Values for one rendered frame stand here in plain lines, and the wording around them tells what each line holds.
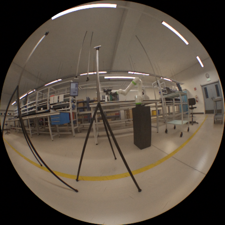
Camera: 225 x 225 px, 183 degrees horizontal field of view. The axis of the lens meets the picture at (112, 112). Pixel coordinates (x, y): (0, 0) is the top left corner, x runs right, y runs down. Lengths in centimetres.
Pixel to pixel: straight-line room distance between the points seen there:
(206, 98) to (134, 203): 683
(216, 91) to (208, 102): 116
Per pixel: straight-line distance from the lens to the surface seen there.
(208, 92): 691
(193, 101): 330
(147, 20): 347
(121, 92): 150
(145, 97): 192
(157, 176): 95
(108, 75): 229
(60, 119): 222
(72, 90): 258
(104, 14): 311
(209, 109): 689
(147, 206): 77
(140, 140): 134
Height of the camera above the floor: 73
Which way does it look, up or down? 1 degrees up
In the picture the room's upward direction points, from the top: 6 degrees counter-clockwise
